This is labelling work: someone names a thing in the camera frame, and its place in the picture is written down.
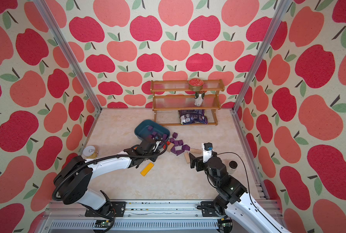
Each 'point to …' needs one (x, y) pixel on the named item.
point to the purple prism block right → (185, 147)
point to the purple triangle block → (178, 152)
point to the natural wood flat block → (196, 151)
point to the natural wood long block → (187, 157)
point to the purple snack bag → (193, 116)
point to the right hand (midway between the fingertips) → (199, 155)
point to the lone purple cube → (175, 135)
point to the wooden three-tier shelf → (174, 104)
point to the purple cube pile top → (171, 140)
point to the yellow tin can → (89, 152)
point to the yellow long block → (147, 169)
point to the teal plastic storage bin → (145, 127)
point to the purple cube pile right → (181, 142)
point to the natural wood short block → (170, 146)
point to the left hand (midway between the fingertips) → (158, 152)
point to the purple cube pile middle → (176, 143)
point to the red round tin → (196, 84)
